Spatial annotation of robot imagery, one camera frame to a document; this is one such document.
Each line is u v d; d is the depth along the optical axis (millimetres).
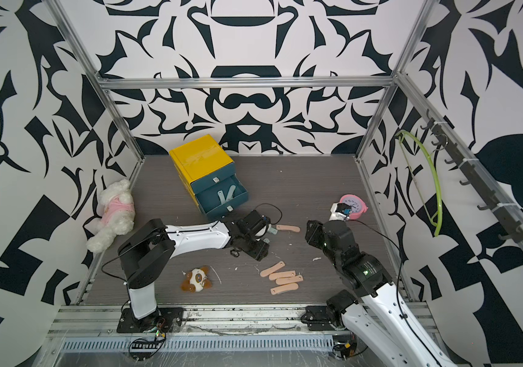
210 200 922
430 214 715
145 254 481
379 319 468
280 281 821
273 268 848
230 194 945
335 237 514
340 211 626
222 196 941
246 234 700
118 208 911
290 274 832
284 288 804
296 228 939
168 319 738
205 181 837
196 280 793
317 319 743
